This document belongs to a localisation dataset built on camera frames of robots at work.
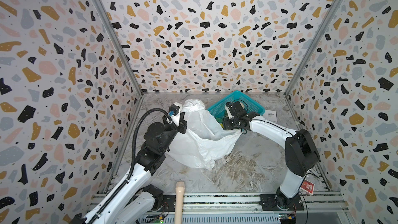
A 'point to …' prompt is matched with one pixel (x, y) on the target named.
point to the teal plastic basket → (218, 110)
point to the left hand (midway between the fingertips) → (183, 106)
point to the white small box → (270, 115)
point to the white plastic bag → (204, 139)
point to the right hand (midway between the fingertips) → (225, 119)
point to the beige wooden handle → (179, 201)
